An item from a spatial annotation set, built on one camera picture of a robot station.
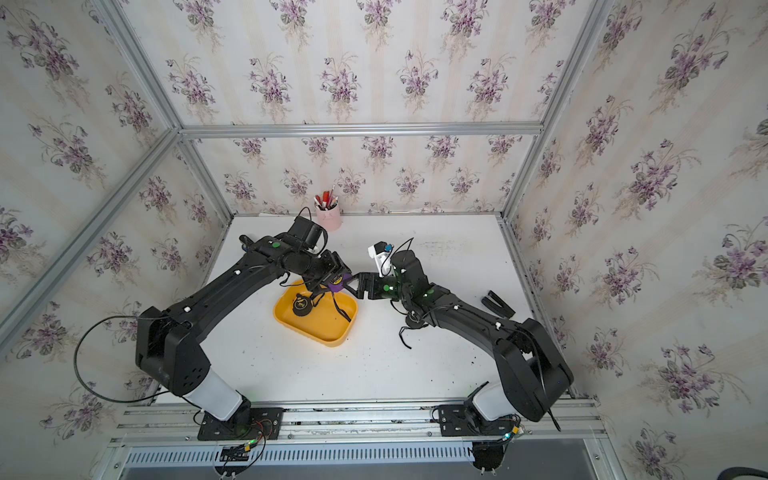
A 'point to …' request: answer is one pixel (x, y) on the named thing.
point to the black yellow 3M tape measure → (301, 305)
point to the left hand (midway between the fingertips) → (349, 277)
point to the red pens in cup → (327, 200)
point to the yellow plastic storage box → (326, 324)
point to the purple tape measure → (337, 287)
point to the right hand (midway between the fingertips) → (355, 285)
